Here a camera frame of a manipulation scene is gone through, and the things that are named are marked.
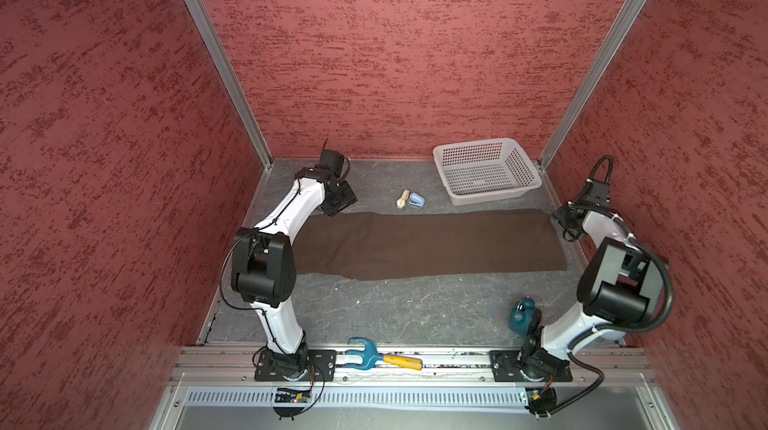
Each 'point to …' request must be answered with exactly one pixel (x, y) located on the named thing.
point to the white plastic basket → (486, 169)
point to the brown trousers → (377, 244)
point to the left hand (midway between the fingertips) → (349, 207)
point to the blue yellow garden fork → (373, 358)
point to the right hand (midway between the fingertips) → (560, 220)
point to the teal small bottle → (520, 318)
